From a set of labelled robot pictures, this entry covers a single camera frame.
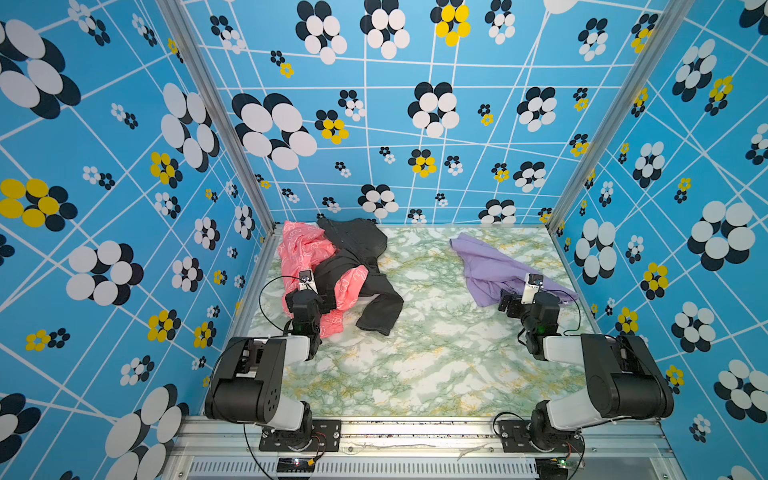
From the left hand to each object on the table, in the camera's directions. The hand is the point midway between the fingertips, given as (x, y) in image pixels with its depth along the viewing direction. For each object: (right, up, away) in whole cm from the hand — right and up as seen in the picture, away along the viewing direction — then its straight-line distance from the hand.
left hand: (314, 286), depth 93 cm
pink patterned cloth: (-6, +11, +2) cm, 13 cm away
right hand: (+65, -2, +1) cm, 65 cm away
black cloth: (+12, +14, +16) cm, 25 cm away
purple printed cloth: (+58, +4, +12) cm, 60 cm away
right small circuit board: (+63, -41, -22) cm, 78 cm away
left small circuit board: (+1, -42, -21) cm, 46 cm away
